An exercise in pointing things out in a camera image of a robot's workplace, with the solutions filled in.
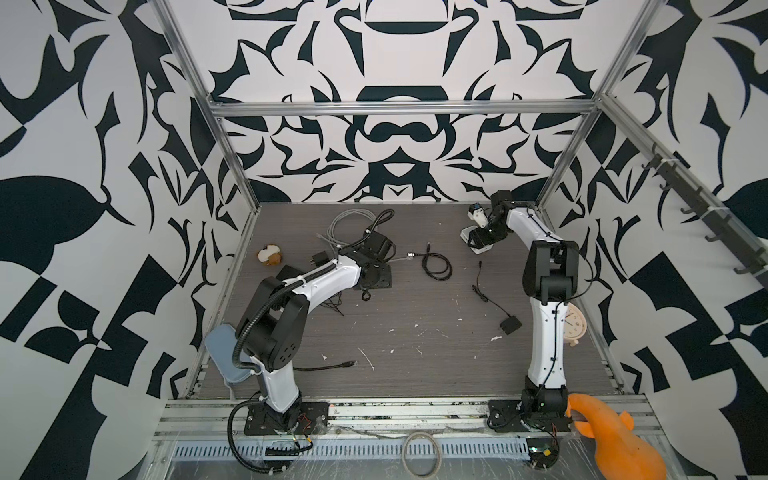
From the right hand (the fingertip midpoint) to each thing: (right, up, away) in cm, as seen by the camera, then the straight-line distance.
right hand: (483, 234), depth 107 cm
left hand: (-36, -12, -15) cm, 41 cm away
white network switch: (-7, 0, 0) cm, 7 cm away
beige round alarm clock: (+20, -26, -20) cm, 38 cm away
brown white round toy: (-73, -7, -5) cm, 74 cm away
